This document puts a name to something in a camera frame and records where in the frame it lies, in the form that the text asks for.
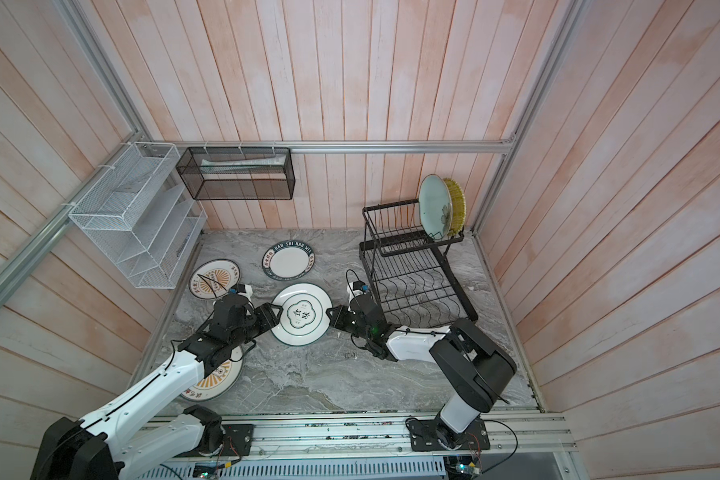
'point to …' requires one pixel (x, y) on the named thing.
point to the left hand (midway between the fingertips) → (278, 317)
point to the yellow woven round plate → (458, 207)
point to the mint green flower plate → (435, 208)
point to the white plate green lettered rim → (287, 260)
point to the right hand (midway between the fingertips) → (325, 311)
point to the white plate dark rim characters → (304, 320)
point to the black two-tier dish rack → (411, 275)
